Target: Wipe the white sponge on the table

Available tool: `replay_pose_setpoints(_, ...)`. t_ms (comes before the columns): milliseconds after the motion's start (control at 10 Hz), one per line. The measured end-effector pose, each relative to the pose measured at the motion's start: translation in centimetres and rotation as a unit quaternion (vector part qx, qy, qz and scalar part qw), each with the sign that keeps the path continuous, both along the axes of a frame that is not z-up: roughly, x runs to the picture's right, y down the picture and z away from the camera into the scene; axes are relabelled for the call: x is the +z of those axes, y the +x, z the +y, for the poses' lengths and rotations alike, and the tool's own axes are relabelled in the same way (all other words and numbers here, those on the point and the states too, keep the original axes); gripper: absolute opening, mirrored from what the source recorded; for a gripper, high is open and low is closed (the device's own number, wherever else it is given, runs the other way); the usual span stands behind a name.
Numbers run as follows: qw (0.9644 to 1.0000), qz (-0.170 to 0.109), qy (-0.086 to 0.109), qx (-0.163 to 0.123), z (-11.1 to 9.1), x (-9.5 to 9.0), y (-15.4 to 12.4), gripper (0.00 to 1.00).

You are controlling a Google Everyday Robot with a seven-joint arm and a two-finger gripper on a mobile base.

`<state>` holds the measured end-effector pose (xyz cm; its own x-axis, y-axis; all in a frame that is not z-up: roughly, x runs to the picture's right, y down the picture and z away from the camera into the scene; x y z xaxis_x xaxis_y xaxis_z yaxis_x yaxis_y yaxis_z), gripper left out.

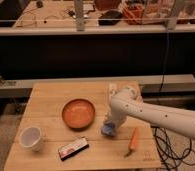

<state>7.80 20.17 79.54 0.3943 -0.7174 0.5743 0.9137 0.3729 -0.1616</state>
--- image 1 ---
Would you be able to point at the orange basket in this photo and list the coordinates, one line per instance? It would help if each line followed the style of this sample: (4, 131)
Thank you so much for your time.
(133, 16)

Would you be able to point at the white tube bottle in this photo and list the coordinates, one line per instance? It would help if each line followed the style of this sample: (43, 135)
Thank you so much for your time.
(112, 90)

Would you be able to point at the grey metal post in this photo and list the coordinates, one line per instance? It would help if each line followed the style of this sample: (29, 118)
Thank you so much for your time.
(173, 17)
(78, 4)

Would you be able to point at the black bag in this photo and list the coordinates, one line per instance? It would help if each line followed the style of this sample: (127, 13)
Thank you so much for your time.
(110, 17)

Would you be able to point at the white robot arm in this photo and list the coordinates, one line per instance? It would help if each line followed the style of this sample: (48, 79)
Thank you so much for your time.
(123, 103)

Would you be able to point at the white cup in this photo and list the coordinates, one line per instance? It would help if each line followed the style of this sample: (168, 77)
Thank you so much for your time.
(31, 138)

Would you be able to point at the grey metal post right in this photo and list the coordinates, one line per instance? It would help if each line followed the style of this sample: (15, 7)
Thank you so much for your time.
(173, 17)

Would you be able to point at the orange carrot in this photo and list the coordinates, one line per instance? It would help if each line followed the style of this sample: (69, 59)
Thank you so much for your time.
(133, 142)

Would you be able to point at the orange plate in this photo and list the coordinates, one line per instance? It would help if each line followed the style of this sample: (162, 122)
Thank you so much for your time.
(78, 113)

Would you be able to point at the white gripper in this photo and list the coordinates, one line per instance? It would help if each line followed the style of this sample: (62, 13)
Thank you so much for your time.
(115, 118)

